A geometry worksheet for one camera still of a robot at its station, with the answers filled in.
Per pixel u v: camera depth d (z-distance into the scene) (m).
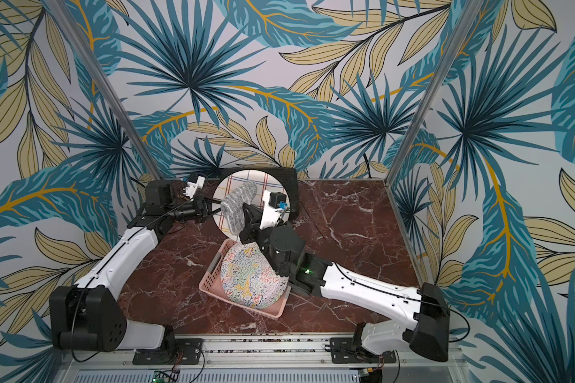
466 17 0.70
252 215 0.57
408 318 0.40
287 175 1.14
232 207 0.58
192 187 0.73
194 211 0.70
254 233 0.54
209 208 0.72
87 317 0.40
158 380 0.71
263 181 0.81
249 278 0.85
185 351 0.73
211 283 0.84
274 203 0.51
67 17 0.69
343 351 0.72
